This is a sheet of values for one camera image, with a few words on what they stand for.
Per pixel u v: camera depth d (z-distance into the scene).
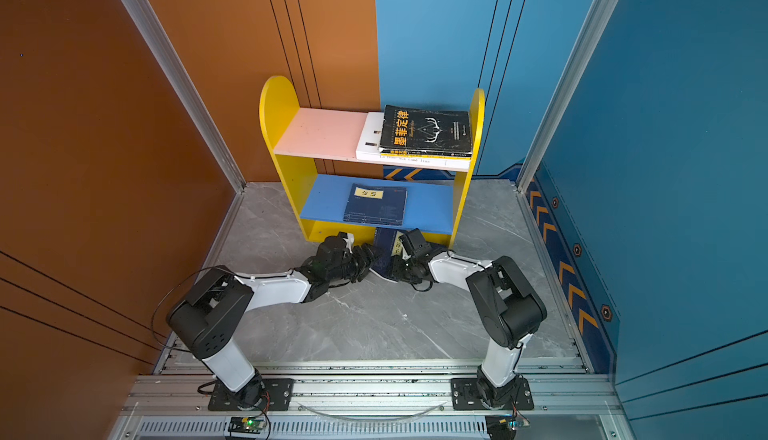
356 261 0.80
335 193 1.00
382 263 0.85
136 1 0.73
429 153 0.66
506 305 0.48
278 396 0.73
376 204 0.94
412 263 0.73
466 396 0.72
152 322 0.76
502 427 0.71
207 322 0.46
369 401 0.73
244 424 0.71
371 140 0.71
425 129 0.69
